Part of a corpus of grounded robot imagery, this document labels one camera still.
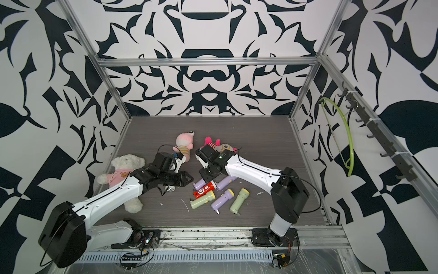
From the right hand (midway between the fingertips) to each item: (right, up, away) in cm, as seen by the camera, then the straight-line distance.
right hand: (205, 172), depth 83 cm
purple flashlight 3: (+11, -11, 0) cm, 16 cm away
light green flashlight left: (-3, -14, -1) cm, 14 cm away
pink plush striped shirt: (-14, +14, +18) cm, 26 cm away
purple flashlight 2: (+10, -6, +5) cm, 13 cm away
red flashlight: (+3, -8, +2) cm, 8 cm away
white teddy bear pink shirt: (-41, +2, +2) cm, 41 cm away
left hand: (-7, -1, -1) cm, 7 cm away
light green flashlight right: (+19, -11, 0) cm, 22 cm away
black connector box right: (+33, -34, -12) cm, 49 cm away
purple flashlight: (-3, -7, +5) cm, 9 cm away
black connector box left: (-30, -34, -11) cm, 47 cm away
